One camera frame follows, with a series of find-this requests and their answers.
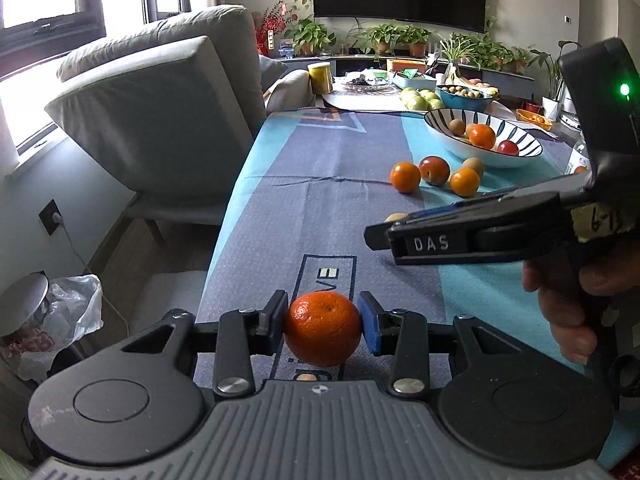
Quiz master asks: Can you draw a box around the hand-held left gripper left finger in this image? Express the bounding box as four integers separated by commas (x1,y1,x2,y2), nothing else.
120,290,291,399

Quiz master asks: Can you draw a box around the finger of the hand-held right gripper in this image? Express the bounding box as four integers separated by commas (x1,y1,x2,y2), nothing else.
364,192,581,267
407,172,596,221

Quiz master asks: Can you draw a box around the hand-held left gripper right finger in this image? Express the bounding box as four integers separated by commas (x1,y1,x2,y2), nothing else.
356,290,526,397

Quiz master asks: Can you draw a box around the large orange mandarin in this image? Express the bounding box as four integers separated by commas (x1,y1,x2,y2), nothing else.
467,123,497,151

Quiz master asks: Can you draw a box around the striped white ceramic bowl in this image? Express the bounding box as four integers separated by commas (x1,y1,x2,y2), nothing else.
423,108,544,169

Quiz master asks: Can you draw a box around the person's right hand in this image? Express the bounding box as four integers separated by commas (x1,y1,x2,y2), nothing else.
522,240,640,365

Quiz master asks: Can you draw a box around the red apple on table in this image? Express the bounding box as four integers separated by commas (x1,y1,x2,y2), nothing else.
418,156,451,187

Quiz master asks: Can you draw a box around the orange plastic basket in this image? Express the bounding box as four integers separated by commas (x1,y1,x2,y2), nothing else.
515,108,554,128

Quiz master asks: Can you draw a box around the tall plant in white pot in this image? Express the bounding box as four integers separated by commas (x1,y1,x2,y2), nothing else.
530,40,581,121

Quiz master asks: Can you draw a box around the blue bowl of brown fruit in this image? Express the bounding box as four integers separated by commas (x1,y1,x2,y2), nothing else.
435,85,493,113

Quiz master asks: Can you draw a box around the green potted plant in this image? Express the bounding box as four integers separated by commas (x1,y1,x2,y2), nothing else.
352,22,401,56
285,17,336,57
475,37,516,71
397,25,433,58
510,46,536,75

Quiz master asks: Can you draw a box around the bunch of bananas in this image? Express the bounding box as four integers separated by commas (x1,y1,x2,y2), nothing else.
445,72,501,98

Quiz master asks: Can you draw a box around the blue grey printed tablecloth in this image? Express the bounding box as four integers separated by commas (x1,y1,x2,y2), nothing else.
192,107,640,471

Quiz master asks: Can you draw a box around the spider plant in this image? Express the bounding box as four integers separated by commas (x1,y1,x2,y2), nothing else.
437,32,481,78

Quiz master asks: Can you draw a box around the light blue tray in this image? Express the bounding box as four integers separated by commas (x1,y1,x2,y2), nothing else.
390,71,437,90

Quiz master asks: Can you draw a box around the white round table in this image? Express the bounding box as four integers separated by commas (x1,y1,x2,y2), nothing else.
322,87,516,116

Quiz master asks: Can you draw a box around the glass plate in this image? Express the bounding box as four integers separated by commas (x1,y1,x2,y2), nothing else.
345,76,393,93

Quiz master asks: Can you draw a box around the yellow tin can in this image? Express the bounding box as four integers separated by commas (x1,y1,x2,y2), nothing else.
307,61,332,96

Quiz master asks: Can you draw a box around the trash bin with bag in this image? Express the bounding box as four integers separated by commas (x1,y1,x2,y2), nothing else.
0,274,104,383

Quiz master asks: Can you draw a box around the beige pillow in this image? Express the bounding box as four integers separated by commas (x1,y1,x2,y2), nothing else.
265,69,316,113

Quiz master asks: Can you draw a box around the grey pillow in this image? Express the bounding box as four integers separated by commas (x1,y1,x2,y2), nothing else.
259,55,291,98

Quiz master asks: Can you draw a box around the grey sofa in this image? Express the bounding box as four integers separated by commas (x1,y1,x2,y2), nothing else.
44,4,268,226

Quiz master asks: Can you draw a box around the metal trash bin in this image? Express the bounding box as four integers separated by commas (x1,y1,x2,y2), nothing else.
0,270,51,341

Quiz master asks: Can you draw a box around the red berry decoration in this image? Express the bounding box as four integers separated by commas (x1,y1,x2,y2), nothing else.
254,2,296,56

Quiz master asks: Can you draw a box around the large dark framed window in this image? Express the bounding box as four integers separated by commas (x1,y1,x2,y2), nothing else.
0,0,106,76

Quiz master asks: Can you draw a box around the white power cable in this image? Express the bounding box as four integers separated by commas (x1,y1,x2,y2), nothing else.
52,212,132,336

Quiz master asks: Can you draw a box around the black wall socket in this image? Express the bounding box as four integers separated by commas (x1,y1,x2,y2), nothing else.
39,199,65,236

